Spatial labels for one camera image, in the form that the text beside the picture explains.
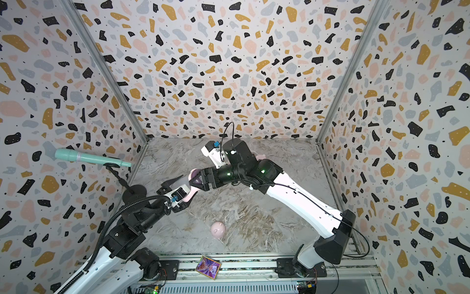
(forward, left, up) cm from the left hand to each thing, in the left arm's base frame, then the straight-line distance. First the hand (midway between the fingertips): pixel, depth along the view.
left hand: (189, 181), depth 68 cm
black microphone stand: (+10, +36, -25) cm, 45 cm away
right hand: (-4, -6, +6) cm, 10 cm away
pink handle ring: (-7, -4, +6) cm, 10 cm away
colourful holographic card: (-24, -6, -26) cm, 36 cm away
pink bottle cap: (-10, -9, -24) cm, 27 cm away
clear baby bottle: (-2, +1, +4) cm, 5 cm away
